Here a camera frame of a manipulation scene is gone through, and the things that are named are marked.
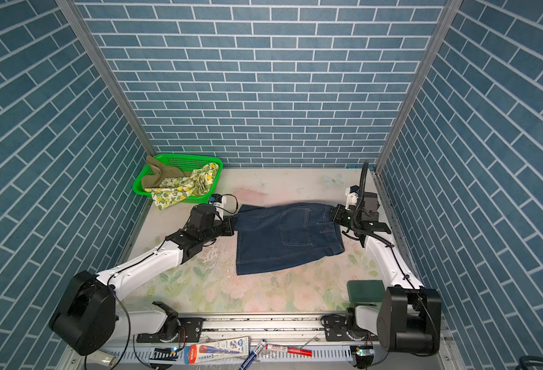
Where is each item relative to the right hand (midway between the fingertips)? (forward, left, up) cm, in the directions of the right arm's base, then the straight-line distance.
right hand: (333, 209), depth 86 cm
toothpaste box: (-45, +36, -15) cm, 59 cm away
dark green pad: (-23, -13, -17) cm, 31 cm away
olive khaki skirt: (+22, +80, -7) cm, 83 cm away
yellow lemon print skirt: (+9, +67, -5) cm, 68 cm away
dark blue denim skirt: (-3, +18, -15) cm, 24 cm away
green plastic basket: (+30, +71, -9) cm, 77 cm away
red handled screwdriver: (-43, +12, -15) cm, 47 cm away
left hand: (-6, +34, -2) cm, 34 cm away
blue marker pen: (-45, +24, -14) cm, 54 cm away
